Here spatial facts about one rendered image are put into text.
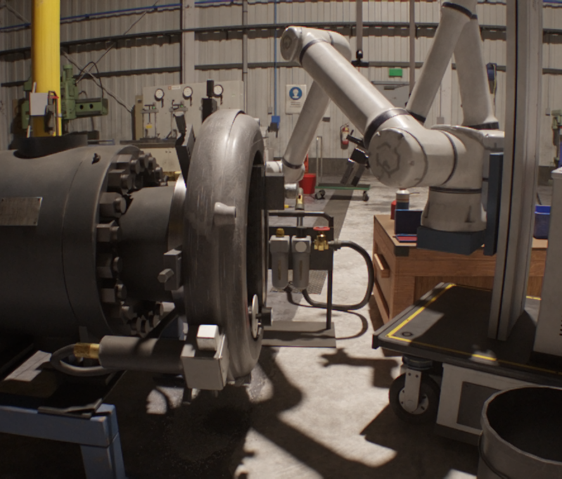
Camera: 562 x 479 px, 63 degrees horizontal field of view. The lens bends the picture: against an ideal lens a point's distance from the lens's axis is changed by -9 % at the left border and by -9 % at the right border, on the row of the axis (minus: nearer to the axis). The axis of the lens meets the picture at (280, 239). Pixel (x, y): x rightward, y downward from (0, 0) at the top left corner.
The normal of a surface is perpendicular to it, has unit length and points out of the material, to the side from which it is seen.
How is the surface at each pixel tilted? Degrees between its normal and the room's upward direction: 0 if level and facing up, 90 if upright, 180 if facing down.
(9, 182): 44
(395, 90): 90
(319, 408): 0
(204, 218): 68
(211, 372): 112
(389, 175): 102
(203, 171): 53
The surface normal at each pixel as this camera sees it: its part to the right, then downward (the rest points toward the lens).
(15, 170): -0.04, -0.69
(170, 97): -0.34, 0.19
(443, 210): -0.55, -0.21
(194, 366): -0.06, 0.56
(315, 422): 0.00, -0.98
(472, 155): 0.51, 0.15
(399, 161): -0.76, 0.19
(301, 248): -0.07, 0.21
